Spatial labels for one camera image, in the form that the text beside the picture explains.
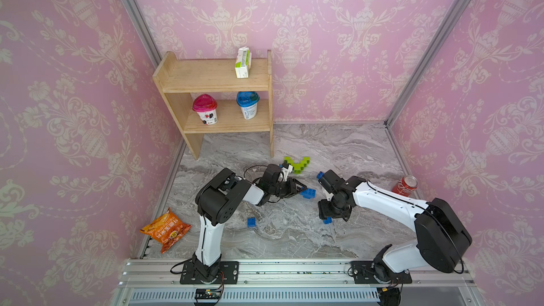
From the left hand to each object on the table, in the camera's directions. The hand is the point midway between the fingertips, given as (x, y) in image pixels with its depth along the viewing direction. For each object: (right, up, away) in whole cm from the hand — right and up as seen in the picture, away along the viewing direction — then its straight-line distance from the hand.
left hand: (305, 190), depth 91 cm
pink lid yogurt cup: (-41, +36, -6) cm, 55 cm away
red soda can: (+40, +3, -6) cm, 40 cm away
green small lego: (+1, +12, +11) cm, 16 cm away
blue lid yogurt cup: (-24, +38, -4) cm, 45 cm away
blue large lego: (+1, -1, -1) cm, 1 cm away
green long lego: (-2, +9, +9) cm, 13 cm away
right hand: (+8, -8, -6) cm, 13 cm away
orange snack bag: (-54, -12, -11) cm, 56 cm away
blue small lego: (+8, -11, -7) cm, 15 cm away
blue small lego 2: (-22, -11, -7) cm, 26 cm away
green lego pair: (-7, +12, +13) cm, 19 cm away
